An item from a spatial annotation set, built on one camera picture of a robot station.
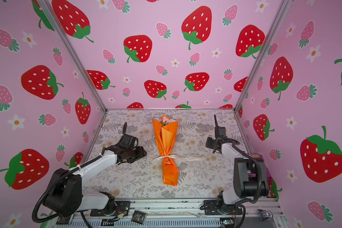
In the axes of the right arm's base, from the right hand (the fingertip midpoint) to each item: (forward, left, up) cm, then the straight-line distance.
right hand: (209, 141), depth 94 cm
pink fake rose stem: (+13, +33, +3) cm, 36 cm away
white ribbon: (-10, +7, -6) cm, 14 cm away
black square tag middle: (-47, +36, -3) cm, 59 cm away
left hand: (-15, +41, +1) cm, 44 cm away
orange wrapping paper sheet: (0, +30, +3) cm, 30 cm away
